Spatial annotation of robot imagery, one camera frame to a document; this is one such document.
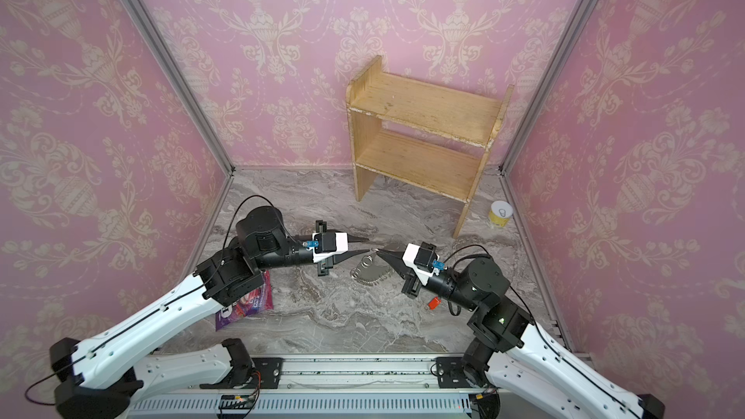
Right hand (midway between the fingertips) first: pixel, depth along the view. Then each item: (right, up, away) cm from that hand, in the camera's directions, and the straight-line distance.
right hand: (384, 249), depth 57 cm
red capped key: (+15, -22, +29) cm, 39 cm away
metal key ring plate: (-2, -4, -1) cm, 5 cm away
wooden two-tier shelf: (+18, +34, +56) cm, 68 cm away
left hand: (-4, +1, 0) cm, 4 cm away
